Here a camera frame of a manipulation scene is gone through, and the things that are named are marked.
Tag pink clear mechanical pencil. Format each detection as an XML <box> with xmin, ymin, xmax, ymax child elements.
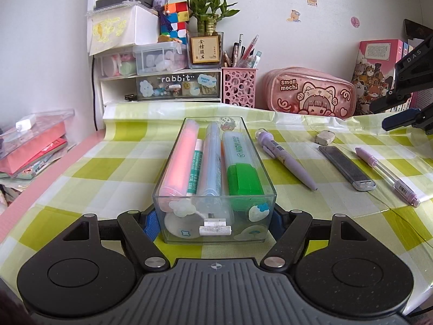
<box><xmin>355</xmin><ymin>147</ymin><xmax>421</xmax><ymax>208</ymax></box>

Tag dark lead case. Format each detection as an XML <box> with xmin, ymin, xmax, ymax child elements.
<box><xmin>319</xmin><ymin>145</ymin><xmax>376</xmax><ymax>191</ymax></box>

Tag purple cartoon pen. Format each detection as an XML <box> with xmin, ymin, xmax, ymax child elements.
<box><xmin>255</xmin><ymin>128</ymin><xmax>318</xmax><ymax>191</ymax></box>

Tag grey eraser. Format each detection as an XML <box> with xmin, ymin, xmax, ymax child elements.
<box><xmin>315</xmin><ymin>130</ymin><xmax>335</xmax><ymax>146</ymax></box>

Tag clear plastic stationery box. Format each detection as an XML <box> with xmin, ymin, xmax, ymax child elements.
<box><xmin>153</xmin><ymin>117</ymin><xmax>277</xmax><ymax>244</ymax></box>

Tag pink cartoon box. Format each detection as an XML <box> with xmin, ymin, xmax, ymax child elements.
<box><xmin>352</xmin><ymin>39</ymin><xmax>413</xmax><ymax>115</ymax></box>

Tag pink highlighter marker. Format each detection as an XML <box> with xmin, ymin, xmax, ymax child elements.
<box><xmin>159</xmin><ymin>119</ymin><xmax>200</xmax><ymax>196</ymax></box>

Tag green checked tablecloth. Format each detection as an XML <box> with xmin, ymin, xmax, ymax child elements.
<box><xmin>1</xmin><ymin>102</ymin><xmax>432</xmax><ymax>313</ymax></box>

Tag green highlighter marker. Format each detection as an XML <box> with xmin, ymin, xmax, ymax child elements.
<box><xmin>222</xmin><ymin>131</ymin><xmax>264</xmax><ymax>212</ymax></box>

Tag green white correction pen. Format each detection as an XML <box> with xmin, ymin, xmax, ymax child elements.
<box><xmin>186</xmin><ymin>139</ymin><xmax>203</xmax><ymax>196</ymax></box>

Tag light blue highlighter marker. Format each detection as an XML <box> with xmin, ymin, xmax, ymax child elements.
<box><xmin>197</xmin><ymin>122</ymin><xmax>222</xmax><ymax>206</ymax></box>

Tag pink small mochi pencil case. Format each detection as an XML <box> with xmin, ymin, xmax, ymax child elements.
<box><xmin>264</xmin><ymin>67</ymin><xmax>357</xmax><ymax>119</ymax></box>

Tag pink book stack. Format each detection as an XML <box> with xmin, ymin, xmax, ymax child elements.
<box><xmin>1</xmin><ymin>122</ymin><xmax>67</xmax><ymax>177</ymax></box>

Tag clear plastic lidded case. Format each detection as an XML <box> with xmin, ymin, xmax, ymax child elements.
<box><xmin>1</xmin><ymin>109</ymin><xmax>75</xmax><ymax>159</ymax></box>

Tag white charger adapter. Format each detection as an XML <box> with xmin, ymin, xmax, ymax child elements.
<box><xmin>15</xmin><ymin>114</ymin><xmax>36</xmax><ymax>132</ymax></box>

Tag white drawer organizer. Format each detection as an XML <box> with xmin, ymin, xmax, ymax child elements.
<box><xmin>101</xmin><ymin>69</ymin><xmax>222</xmax><ymax>106</ymax></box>

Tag pink perforated pen holder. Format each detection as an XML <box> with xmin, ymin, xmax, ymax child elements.
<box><xmin>222</xmin><ymin>67</ymin><xmax>257</xmax><ymax>108</ymax></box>

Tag clear storage box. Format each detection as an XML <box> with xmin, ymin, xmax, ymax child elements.
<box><xmin>133</xmin><ymin>41</ymin><xmax>187</xmax><ymax>76</ymax></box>

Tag pens in holder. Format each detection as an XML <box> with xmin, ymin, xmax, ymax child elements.
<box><xmin>223</xmin><ymin>33</ymin><xmax>262</xmax><ymax>69</ymax></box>

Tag lucky bamboo plant pot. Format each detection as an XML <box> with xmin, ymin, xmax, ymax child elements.
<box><xmin>185</xmin><ymin>0</ymin><xmax>240</xmax><ymax>69</ymax></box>

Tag white storage box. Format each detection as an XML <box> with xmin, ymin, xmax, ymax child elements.
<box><xmin>86</xmin><ymin>2</ymin><xmax>159</xmax><ymax>56</ymax></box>

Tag colourful rubik cube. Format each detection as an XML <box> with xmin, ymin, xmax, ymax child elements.
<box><xmin>160</xmin><ymin>1</ymin><xmax>189</xmax><ymax>45</ymax></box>

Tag black power cable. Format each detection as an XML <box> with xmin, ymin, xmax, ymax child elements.
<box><xmin>90</xmin><ymin>53</ymin><xmax>99</xmax><ymax>132</ymax></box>

